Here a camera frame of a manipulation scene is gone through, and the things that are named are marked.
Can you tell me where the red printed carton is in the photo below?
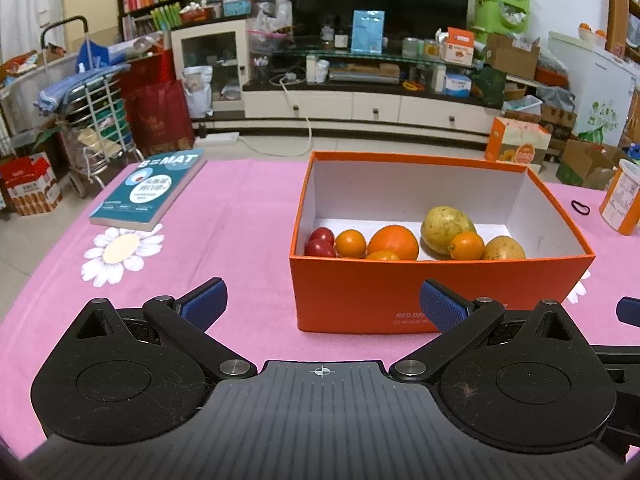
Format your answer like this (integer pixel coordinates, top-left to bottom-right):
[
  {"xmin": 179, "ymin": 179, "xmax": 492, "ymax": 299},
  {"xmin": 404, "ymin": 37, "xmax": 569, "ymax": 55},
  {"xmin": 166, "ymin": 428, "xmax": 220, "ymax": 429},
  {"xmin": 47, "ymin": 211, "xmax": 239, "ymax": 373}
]
[{"xmin": 0, "ymin": 152, "xmax": 63, "ymax": 217}]

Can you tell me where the orange cardboard box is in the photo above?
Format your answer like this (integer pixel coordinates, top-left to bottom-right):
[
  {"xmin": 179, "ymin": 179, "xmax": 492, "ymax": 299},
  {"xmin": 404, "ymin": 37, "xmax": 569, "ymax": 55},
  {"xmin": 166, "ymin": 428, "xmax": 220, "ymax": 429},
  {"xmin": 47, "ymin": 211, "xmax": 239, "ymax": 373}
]
[{"xmin": 288, "ymin": 151, "xmax": 596, "ymax": 335}]

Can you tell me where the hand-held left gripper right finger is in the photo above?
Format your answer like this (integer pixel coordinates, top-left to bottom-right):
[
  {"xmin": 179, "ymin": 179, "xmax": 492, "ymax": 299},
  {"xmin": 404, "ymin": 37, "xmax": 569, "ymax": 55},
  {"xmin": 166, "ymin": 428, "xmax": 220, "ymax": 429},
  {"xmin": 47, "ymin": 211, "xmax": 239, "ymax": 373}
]
[{"xmin": 389, "ymin": 280, "xmax": 573, "ymax": 383}]

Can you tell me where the green plastic storage rack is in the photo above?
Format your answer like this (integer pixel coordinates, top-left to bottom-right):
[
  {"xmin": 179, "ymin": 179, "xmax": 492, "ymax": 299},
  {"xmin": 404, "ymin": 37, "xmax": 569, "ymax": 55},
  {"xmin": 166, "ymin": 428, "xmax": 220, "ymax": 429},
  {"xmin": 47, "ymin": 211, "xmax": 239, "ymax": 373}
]
[{"xmin": 472, "ymin": 0, "xmax": 532, "ymax": 36}]

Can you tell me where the orange white gift box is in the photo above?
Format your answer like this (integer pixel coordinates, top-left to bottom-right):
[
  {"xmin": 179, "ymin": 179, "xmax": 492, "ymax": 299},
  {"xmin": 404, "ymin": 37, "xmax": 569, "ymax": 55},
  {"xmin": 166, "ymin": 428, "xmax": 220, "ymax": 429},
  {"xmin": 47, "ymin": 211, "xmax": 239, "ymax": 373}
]
[{"xmin": 484, "ymin": 116, "xmax": 552, "ymax": 165}]

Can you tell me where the pink daisy-print tablecloth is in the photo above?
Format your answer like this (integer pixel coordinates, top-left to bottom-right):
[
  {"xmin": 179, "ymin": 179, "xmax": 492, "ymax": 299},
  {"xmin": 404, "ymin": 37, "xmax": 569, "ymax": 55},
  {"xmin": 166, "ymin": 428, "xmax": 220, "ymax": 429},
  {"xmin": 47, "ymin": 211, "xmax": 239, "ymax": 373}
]
[{"xmin": 0, "ymin": 157, "xmax": 640, "ymax": 461}]

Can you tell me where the teal book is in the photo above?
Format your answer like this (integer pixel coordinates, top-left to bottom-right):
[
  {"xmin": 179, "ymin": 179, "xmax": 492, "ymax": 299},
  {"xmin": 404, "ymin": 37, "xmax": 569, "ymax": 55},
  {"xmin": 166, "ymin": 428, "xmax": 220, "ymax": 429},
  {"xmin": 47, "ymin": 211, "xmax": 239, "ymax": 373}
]
[{"xmin": 89, "ymin": 149, "xmax": 207, "ymax": 232}]

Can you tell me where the white glass-door cabinet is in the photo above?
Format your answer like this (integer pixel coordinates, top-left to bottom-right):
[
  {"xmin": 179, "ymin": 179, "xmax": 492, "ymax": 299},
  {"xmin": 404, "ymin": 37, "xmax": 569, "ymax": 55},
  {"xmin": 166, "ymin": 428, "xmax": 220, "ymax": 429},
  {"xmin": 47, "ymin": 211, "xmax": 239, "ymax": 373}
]
[{"xmin": 170, "ymin": 19, "xmax": 249, "ymax": 111}]

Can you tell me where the white TV cabinet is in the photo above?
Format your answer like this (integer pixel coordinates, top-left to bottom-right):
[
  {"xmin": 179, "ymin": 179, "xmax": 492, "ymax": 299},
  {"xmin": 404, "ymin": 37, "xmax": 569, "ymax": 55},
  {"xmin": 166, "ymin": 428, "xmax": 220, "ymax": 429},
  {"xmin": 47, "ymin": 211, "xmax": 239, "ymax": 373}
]
[{"xmin": 242, "ymin": 47, "xmax": 506, "ymax": 136}]

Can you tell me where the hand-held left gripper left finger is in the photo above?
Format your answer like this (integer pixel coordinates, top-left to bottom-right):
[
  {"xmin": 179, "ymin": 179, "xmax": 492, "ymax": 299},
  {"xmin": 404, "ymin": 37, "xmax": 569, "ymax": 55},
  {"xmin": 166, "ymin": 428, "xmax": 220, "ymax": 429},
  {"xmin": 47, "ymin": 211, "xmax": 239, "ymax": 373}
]
[{"xmin": 75, "ymin": 277, "xmax": 253, "ymax": 382}]

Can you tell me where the wooden shelf unit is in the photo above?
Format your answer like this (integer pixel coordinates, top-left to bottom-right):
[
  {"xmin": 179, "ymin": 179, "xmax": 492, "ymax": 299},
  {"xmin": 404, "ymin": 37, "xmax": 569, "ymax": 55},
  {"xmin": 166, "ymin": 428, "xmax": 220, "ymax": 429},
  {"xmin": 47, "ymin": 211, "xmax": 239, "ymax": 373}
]
[{"xmin": 607, "ymin": 0, "xmax": 640, "ymax": 66}]

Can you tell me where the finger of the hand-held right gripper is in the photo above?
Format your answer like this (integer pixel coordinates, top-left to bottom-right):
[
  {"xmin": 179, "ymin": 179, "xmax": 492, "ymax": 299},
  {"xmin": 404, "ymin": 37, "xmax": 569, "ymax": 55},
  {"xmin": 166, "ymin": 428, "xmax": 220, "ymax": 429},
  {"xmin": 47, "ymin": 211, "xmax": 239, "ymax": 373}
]
[
  {"xmin": 592, "ymin": 342, "xmax": 640, "ymax": 386},
  {"xmin": 616, "ymin": 297, "xmax": 640, "ymax": 325}
]

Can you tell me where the blue white tissue box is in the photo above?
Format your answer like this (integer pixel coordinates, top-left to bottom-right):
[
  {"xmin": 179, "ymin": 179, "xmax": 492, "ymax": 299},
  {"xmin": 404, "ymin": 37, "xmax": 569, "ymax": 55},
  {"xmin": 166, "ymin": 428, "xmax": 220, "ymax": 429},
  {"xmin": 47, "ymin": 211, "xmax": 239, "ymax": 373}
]
[{"xmin": 444, "ymin": 72, "xmax": 472, "ymax": 98}]

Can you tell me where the orange white canister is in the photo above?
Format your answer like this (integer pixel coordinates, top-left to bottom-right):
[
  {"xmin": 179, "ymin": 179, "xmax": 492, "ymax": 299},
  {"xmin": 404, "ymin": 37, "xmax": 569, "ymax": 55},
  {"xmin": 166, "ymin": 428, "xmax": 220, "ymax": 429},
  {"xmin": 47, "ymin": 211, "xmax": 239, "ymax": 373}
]
[{"xmin": 598, "ymin": 159, "xmax": 640, "ymax": 236}]

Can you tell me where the blue fabric bag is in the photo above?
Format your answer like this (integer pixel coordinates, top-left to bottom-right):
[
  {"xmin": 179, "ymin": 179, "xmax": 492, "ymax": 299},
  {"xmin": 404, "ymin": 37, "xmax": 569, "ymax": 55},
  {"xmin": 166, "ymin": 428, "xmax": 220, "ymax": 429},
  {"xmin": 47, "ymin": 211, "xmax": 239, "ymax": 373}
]
[{"xmin": 37, "ymin": 40, "xmax": 132, "ymax": 111}]

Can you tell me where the white printed bag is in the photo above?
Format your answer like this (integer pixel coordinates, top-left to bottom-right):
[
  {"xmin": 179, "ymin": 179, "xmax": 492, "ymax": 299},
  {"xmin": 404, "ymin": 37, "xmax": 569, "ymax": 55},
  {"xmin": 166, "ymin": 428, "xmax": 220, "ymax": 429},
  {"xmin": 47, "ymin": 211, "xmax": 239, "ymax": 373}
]
[{"xmin": 181, "ymin": 66, "xmax": 215, "ymax": 117}]

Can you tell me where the yellow-brown pear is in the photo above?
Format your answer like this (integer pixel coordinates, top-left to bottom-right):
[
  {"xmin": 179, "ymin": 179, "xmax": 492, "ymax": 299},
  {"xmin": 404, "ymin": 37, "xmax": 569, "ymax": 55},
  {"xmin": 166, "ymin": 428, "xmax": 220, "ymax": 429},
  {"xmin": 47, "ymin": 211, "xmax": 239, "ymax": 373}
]
[{"xmin": 482, "ymin": 236, "xmax": 527, "ymax": 261}]

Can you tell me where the white refrigerator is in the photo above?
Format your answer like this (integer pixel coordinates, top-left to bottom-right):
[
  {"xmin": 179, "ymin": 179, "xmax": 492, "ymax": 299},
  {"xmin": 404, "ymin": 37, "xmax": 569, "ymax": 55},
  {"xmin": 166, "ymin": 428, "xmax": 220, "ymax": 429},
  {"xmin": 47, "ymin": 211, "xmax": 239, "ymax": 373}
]
[{"xmin": 547, "ymin": 31, "xmax": 640, "ymax": 143}]

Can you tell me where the blue standing packet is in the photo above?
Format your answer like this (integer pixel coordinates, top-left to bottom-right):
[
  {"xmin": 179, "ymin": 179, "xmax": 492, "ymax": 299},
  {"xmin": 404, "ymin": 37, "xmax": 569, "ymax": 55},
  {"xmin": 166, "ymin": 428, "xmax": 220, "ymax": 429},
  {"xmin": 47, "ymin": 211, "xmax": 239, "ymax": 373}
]
[{"xmin": 351, "ymin": 10, "xmax": 387, "ymax": 54}]

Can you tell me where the large orange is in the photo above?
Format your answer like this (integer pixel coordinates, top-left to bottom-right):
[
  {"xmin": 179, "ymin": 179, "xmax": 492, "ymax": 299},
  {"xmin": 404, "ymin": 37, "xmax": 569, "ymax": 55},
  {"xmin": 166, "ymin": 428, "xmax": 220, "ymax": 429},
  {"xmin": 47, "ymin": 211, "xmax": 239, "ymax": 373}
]
[{"xmin": 367, "ymin": 225, "xmax": 420, "ymax": 261}]

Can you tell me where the metal trolley cart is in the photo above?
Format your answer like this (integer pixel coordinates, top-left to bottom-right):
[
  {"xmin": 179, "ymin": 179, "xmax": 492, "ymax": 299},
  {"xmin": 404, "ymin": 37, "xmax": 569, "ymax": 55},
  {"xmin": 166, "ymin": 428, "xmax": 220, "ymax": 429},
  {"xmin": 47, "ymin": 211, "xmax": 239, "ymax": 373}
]
[{"xmin": 35, "ymin": 16, "xmax": 141, "ymax": 198}]

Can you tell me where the white orange snack box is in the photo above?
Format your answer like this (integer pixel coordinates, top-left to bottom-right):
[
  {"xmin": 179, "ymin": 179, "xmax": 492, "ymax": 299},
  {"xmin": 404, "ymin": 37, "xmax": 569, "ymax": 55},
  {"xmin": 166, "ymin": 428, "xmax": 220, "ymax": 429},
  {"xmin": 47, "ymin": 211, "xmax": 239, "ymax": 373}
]
[{"xmin": 440, "ymin": 27, "xmax": 476, "ymax": 66}]

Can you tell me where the open brown cardboard box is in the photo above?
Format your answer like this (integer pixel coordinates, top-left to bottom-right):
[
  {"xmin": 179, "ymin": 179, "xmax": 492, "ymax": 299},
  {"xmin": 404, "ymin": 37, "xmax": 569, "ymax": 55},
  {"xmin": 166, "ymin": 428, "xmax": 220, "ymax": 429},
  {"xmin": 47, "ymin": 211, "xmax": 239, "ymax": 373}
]
[{"xmin": 556, "ymin": 139, "xmax": 631, "ymax": 191}]

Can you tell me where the green-yellow pear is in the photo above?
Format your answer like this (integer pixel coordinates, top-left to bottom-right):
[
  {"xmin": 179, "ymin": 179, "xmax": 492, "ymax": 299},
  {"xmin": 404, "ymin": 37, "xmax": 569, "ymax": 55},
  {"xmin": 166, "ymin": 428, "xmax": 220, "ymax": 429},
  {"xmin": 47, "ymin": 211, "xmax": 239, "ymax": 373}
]
[{"xmin": 420, "ymin": 206, "xmax": 477, "ymax": 256}]

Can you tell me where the red paper bag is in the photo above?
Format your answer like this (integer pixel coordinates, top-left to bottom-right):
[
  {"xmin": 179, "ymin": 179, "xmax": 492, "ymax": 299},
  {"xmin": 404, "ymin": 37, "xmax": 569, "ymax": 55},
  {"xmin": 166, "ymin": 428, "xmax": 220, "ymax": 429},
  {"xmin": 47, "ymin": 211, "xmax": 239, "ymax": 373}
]
[
  {"xmin": 131, "ymin": 80, "xmax": 195, "ymax": 157},
  {"xmin": 119, "ymin": 51, "xmax": 177, "ymax": 93}
]

